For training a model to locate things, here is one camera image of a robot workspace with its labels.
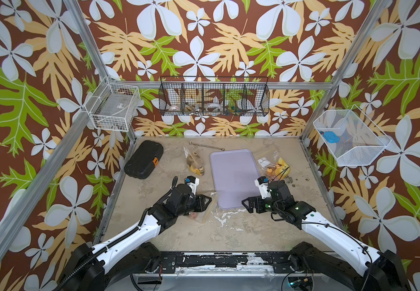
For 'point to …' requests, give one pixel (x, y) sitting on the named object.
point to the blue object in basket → (331, 137)
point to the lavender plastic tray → (234, 173)
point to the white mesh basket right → (361, 139)
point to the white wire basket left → (113, 106)
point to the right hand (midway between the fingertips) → (248, 200)
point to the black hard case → (145, 158)
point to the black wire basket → (214, 96)
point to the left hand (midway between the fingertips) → (211, 197)
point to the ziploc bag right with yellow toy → (275, 168)
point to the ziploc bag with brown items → (194, 162)
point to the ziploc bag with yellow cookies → (201, 216)
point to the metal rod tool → (190, 142)
